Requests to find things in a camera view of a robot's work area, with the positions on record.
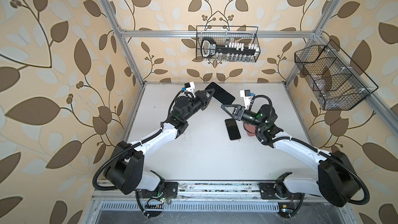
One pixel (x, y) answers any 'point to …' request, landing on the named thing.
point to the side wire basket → (337, 83)
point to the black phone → (221, 94)
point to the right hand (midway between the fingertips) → (221, 107)
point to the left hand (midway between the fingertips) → (213, 88)
